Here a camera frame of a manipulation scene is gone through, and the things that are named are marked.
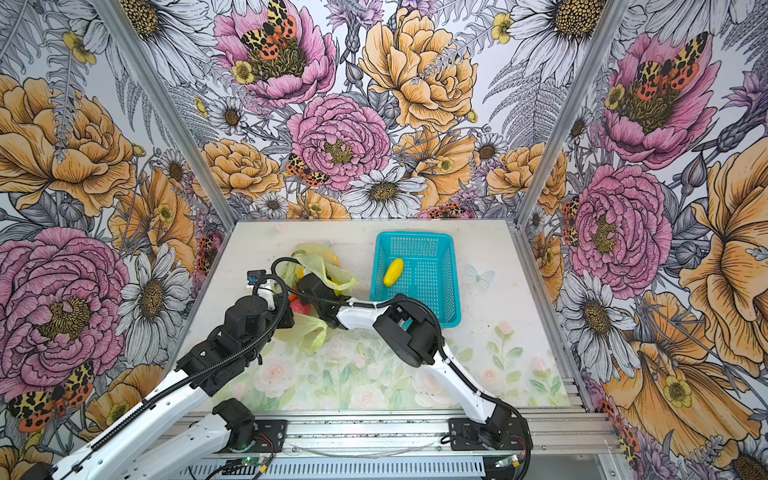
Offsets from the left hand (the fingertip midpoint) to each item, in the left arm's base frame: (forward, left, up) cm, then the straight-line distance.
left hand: (287, 303), depth 77 cm
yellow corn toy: (+20, -27, -16) cm, 37 cm away
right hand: (+16, 0, -15) cm, 22 cm away
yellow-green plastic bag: (-8, -7, +2) cm, 11 cm away
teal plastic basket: (+26, -37, -19) cm, 49 cm away
